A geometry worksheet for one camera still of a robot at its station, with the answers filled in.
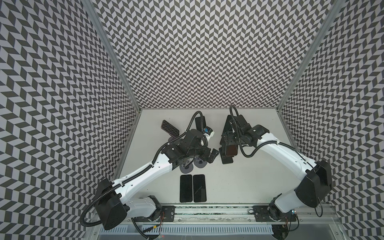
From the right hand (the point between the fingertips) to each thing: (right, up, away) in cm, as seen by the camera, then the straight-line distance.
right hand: (232, 141), depth 82 cm
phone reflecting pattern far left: (-37, +6, +9) cm, 38 cm away
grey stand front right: (-18, -15, +8) cm, 25 cm away
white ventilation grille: (-24, -40, -13) cm, 49 cm away
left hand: (-13, -3, -8) cm, 15 cm away
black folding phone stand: (-2, -13, +9) cm, 16 cm away
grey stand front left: (-25, -18, +4) cm, 31 cm away
